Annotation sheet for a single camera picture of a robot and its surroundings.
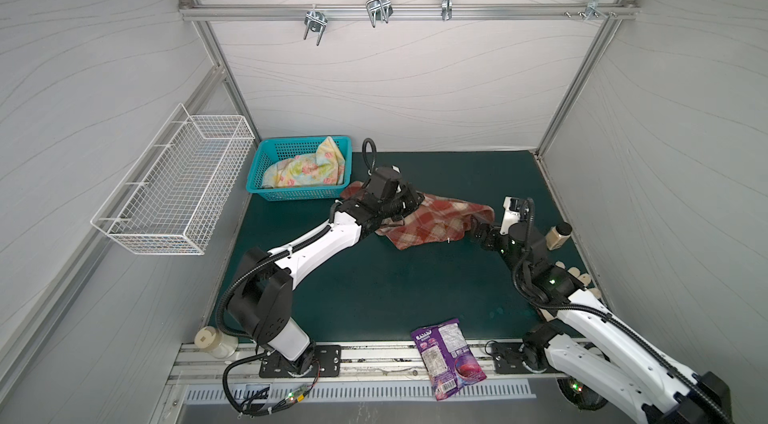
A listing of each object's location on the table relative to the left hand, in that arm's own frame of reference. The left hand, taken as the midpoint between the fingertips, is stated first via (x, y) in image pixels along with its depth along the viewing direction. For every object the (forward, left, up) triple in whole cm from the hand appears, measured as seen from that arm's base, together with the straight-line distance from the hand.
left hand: (430, 193), depth 80 cm
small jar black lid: (-4, -40, -15) cm, 42 cm away
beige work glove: (-14, -47, -23) cm, 54 cm away
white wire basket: (-11, +61, +9) cm, 63 cm away
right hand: (-5, -17, -1) cm, 18 cm away
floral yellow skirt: (+24, +36, -17) cm, 47 cm away
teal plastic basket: (+31, +57, -16) cm, 67 cm away
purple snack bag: (-36, -4, -19) cm, 41 cm away
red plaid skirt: (+1, -3, -16) cm, 16 cm away
